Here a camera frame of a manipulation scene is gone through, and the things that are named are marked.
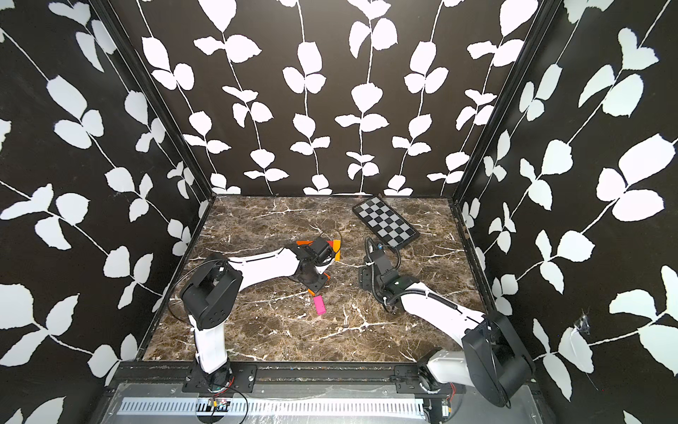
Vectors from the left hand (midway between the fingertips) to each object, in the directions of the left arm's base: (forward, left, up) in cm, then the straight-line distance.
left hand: (320, 279), depth 93 cm
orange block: (+19, +7, -3) cm, 20 cm away
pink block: (-9, 0, -1) cm, 9 cm away
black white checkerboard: (+22, -29, +1) cm, 37 cm away
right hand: (0, -16, +7) cm, 18 cm away
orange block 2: (-6, +2, +2) cm, 6 cm away
